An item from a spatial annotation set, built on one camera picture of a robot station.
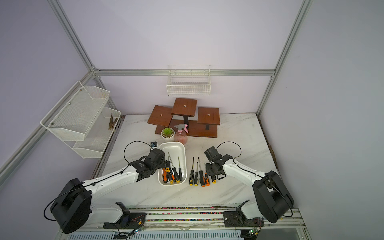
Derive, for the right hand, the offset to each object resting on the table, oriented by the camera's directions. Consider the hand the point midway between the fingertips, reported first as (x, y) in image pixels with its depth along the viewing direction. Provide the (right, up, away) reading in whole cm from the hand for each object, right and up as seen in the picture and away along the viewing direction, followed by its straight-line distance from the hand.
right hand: (213, 171), depth 89 cm
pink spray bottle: (-20, +21, +9) cm, 31 cm away
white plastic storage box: (-22, +12, +2) cm, 25 cm away
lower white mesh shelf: (-74, +17, +2) cm, 76 cm away
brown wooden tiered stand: (-5, +29, +21) cm, 36 cm away
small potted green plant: (-30, +22, +9) cm, 38 cm away
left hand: (-32, +7, -1) cm, 33 cm away
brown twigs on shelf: (-67, +30, +9) cm, 74 cm away
